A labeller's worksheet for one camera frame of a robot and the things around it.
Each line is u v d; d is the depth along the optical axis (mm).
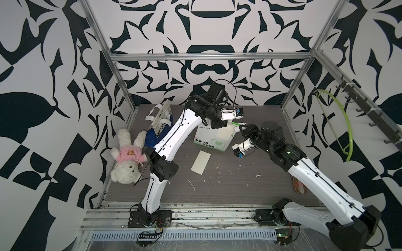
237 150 653
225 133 806
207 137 878
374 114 587
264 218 743
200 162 939
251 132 634
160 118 814
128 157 850
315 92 891
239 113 629
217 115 659
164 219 742
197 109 521
